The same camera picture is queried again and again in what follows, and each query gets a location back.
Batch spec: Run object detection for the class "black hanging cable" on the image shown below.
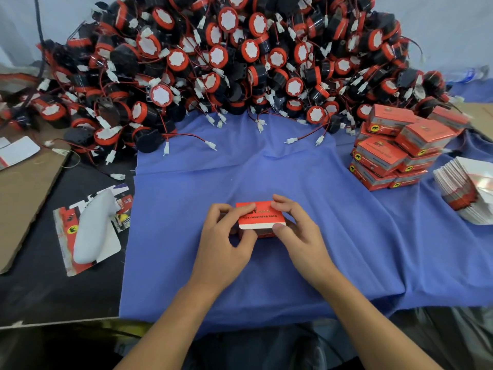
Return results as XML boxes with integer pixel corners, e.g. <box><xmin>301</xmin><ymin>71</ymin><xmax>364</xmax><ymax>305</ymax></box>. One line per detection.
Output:
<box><xmin>34</xmin><ymin>0</ymin><xmax>48</xmax><ymax>66</ymax></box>

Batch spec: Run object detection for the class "person's right hand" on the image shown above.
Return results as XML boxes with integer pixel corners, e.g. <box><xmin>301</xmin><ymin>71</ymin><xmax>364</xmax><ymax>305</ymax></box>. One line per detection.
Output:
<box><xmin>270</xmin><ymin>194</ymin><xmax>345</xmax><ymax>291</ymax></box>

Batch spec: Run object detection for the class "pile of black red buzzers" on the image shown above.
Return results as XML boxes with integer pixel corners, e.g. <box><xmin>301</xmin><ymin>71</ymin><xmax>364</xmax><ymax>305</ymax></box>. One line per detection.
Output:
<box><xmin>0</xmin><ymin>0</ymin><xmax>471</xmax><ymax>155</ymax></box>

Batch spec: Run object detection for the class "person's right forearm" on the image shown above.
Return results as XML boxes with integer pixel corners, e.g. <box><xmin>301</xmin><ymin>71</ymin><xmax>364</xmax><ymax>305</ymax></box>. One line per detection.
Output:
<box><xmin>314</xmin><ymin>269</ymin><xmax>444</xmax><ymax>370</ymax></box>

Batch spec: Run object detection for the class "brown cardboard sheet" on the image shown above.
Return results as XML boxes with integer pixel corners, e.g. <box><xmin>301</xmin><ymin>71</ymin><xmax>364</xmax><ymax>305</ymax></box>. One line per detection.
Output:
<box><xmin>462</xmin><ymin>102</ymin><xmax>493</xmax><ymax>139</ymax></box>

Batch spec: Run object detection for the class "clear plastic water bottle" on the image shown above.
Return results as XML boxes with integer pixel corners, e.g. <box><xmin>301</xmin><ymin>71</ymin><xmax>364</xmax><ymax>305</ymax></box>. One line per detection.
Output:
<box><xmin>454</xmin><ymin>67</ymin><xmax>492</xmax><ymax>84</ymax></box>

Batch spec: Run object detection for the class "stack of box blanks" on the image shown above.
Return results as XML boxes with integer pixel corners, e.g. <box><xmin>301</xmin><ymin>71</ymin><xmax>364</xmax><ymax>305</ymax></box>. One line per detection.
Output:
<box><xmin>433</xmin><ymin>156</ymin><xmax>493</xmax><ymax>226</ymax></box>

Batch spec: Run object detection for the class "blue table cloth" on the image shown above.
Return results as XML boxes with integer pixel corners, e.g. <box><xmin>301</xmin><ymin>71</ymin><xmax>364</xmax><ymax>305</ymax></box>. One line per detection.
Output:
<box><xmin>119</xmin><ymin>77</ymin><xmax>493</xmax><ymax>336</ymax></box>

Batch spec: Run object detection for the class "person's left hand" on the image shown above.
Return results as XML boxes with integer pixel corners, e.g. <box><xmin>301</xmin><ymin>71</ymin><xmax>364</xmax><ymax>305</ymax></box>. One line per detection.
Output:
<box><xmin>188</xmin><ymin>202</ymin><xmax>259</xmax><ymax>295</ymax></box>

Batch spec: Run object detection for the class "brown cardboard piece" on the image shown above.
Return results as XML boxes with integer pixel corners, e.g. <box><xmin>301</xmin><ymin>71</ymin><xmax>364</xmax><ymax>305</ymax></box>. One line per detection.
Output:
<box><xmin>0</xmin><ymin>142</ymin><xmax>69</xmax><ymax>274</ymax></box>

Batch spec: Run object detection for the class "person's left forearm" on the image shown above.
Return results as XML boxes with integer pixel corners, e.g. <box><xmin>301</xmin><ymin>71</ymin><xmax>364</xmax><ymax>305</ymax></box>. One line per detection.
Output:
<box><xmin>114</xmin><ymin>280</ymin><xmax>224</xmax><ymax>370</ymax></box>

